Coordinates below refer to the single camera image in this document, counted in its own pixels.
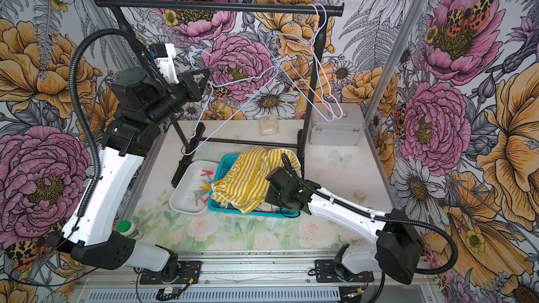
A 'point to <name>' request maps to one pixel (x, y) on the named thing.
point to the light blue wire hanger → (276, 69)
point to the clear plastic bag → (269, 125)
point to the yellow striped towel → (243, 185)
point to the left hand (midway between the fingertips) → (210, 79)
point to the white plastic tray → (189, 197)
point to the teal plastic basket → (268, 211)
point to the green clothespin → (198, 193)
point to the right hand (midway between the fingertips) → (270, 201)
